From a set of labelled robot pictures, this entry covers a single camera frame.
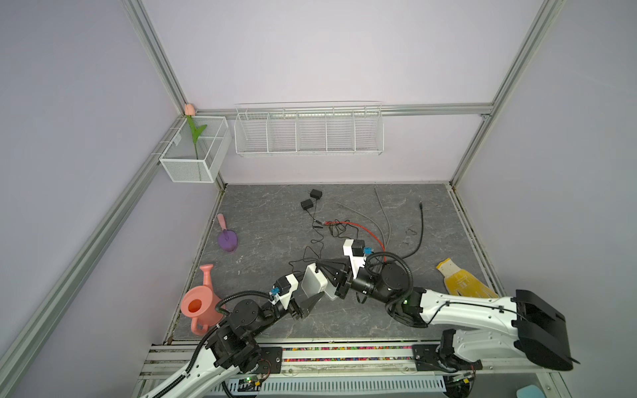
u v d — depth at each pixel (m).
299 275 0.67
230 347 0.56
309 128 0.97
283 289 0.55
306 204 1.12
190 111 0.90
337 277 0.60
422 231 1.05
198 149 0.89
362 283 0.59
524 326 0.42
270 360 0.74
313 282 0.65
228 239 1.00
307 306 0.62
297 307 0.63
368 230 1.04
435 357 0.74
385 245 0.99
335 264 0.59
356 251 0.56
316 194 1.16
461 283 0.89
